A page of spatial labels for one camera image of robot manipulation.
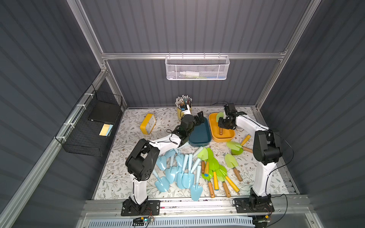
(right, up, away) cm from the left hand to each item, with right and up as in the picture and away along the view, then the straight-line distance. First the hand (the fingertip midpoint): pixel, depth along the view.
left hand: (200, 114), depth 87 cm
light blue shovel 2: (-8, -37, -8) cm, 39 cm away
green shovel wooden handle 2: (+21, -31, +4) cm, 37 cm away
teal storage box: (+3, -15, +17) cm, 22 cm away
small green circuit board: (-32, -55, -17) cm, 65 cm away
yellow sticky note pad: (-52, -9, -12) cm, 54 cm away
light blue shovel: (-22, -41, -6) cm, 47 cm away
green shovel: (+3, -27, +4) cm, 28 cm away
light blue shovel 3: (-18, -36, -3) cm, 40 cm away
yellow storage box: (+22, -14, +13) cm, 29 cm away
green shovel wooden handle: (+16, -12, +12) cm, 23 cm away
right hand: (+16, -7, +13) cm, 21 cm away
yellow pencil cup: (-12, 0, -9) cm, 15 cm away
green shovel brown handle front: (+4, -38, -5) cm, 39 cm away
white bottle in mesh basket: (-6, +28, +8) cm, 29 cm away
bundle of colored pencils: (-12, +9, +12) cm, 19 cm away
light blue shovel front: (-3, -44, -7) cm, 44 cm away
